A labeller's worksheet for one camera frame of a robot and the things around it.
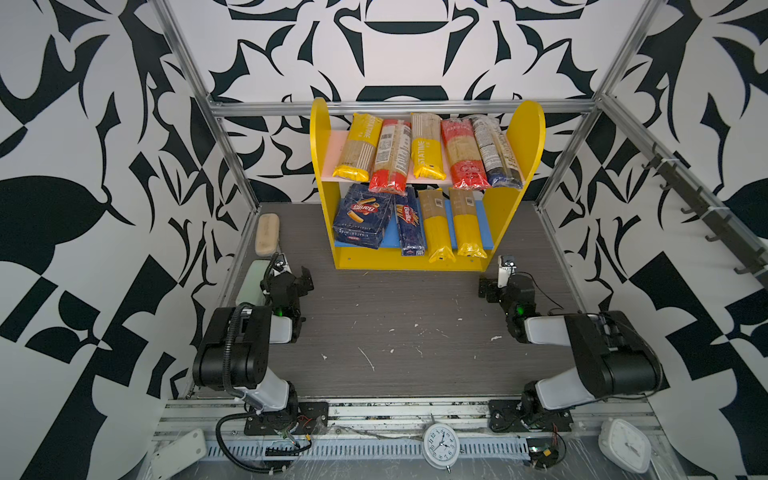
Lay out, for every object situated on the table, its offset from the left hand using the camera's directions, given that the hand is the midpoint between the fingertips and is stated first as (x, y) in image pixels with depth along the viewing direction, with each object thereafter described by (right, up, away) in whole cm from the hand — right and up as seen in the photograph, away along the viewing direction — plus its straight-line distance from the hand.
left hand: (285, 267), depth 92 cm
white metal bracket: (-16, -40, -23) cm, 49 cm away
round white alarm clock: (+43, -37, -24) cm, 62 cm away
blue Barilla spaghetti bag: (+38, +13, -1) cm, 40 cm away
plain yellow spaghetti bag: (+46, +8, -5) cm, 47 cm away
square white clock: (+85, -38, -23) cm, 95 cm away
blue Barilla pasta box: (+23, +15, -3) cm, 28 cm away
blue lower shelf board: (+33, +11, +2) cm, 34 cm away
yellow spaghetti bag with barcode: (+54, +8, -4) cm, 55 cm away
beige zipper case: (-11, +10, +14) cm, 20 cm away
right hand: (+66, -2, +1) cm, 66 cm away
